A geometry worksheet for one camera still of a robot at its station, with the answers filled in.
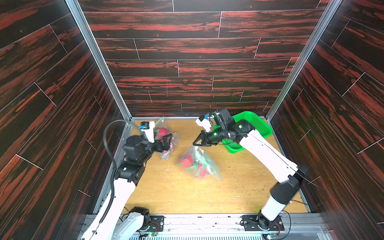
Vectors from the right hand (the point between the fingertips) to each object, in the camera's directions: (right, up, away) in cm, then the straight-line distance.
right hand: (195, 141), depth 72 cm
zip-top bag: (+1, -12, +6) cm, 13 cm away
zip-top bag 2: (-18, -10, +19) cm, 28 cm away
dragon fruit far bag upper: (-22, +5, +30) cm, 38 cm away
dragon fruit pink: (-4, -11, +5) cm, 13 cm away
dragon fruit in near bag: (+4, -17, +7) cm, 19 cm away
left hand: (-15, +4, -1) cm, 15 cm away
